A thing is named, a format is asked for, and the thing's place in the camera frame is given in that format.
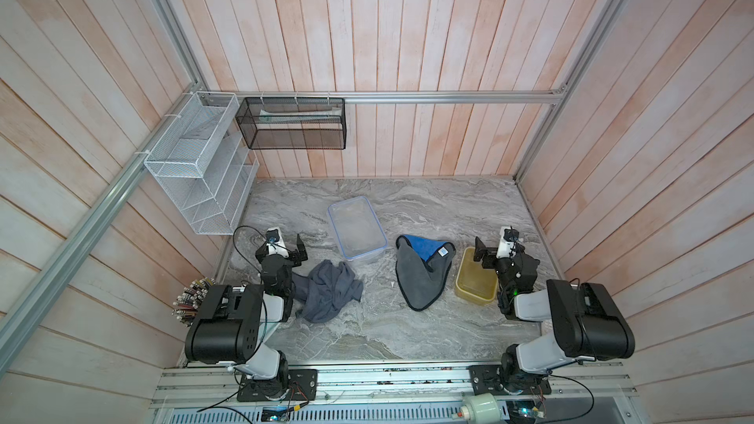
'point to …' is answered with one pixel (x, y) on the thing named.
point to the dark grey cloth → (326, 291)
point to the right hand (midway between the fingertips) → (492, 236)
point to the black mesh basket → (293, 123)
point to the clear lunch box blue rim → (357, 231)
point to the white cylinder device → (482, 408)
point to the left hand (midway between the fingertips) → (285, 239)
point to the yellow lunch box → (474, 283)
